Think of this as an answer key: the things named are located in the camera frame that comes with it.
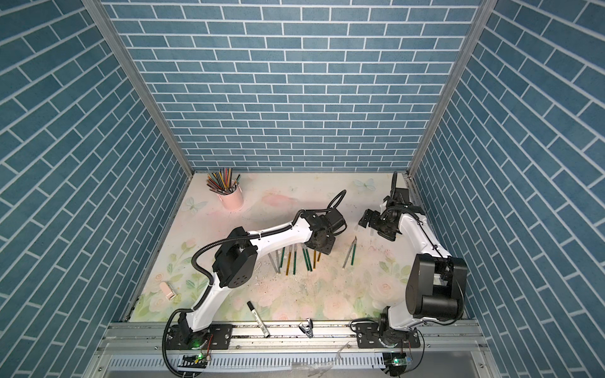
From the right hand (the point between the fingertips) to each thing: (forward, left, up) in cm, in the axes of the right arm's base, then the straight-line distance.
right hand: (371, 226), depth 90 cm
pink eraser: (-28, +71, -7) cm, 77 cm away
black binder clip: (-35, +22, -10) cm, 42 cm away
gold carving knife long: (-12, +31, -10) cm, 35 cm away
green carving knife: (-6, +6, -10) cm, 13 cm away
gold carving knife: (-11, +21, -10) cm, 26 cm away
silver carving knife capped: (-6, +8, -10) cm, 14 cm away
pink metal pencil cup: (+11, +59, -3) cm, 60 cm away
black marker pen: (-36, +36, -9) cm, 51 cm away
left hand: (-8, +15, -7) cm, 19 cm away
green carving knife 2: (-11, +34, -9) cm, 37 cm away
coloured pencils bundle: (+15, +64, +5) cm, 65 cm away
